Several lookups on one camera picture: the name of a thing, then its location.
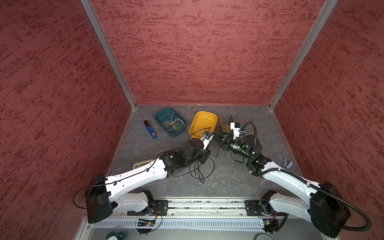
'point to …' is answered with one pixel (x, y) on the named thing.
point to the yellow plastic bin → (202, 121)
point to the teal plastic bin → (163, 114)
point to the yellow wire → (177, 124)
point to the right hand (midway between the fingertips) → (210, 138)
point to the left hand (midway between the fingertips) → (207, 148)
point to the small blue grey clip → (290, 165)
